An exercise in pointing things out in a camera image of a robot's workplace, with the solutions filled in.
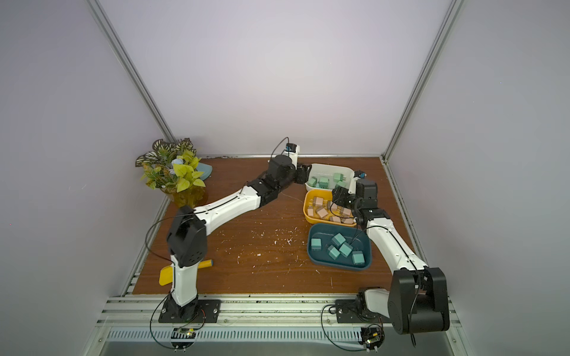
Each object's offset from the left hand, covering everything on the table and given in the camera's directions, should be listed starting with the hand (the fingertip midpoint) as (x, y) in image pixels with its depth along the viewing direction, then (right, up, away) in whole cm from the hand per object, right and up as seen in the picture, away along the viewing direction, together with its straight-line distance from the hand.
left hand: (310, 164), depth 83 cm
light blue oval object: (-53, 0, +31) cm, 62 cm away
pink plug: (+6, -16, +17) cm, 24 cm away
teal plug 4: (+19, -36, +1) cm, 41 cm away
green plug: (+8, -8, +21) cm, 23 cm away
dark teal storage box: (+12, -32, +3) cm, 35 cm away
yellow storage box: (+12, -19, +18) cm, 29 cm away
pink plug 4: (+11, -23, +10) cm, 27 cm away
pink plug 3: (+17, -20, +12) cm, 29 cm away
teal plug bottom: (+9, -34, 0) cm, 35 cm away
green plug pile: (+17, -5, +27) cm, 32 cm away
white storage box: (+11, -5, +27) cm, 30 cm away
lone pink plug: (+1, -20, +12) cm, 23 cm away
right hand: (+13, -9, +2) cm, 16 cm away
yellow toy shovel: (-55, -42, 0) cm, 69 cm away
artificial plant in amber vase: (-53, -1, 0) cm, 53 cm away
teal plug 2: (+12, -30, +5) cm, 33 cm away
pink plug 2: (+7, -21, +13) cm, 26 cm away
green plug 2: (+18, -8, +24) cm, 31 cm away
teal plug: (+3, -32, +4) cm, 32 cm away
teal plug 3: (+14, -33, +2) cm, 36 cm away
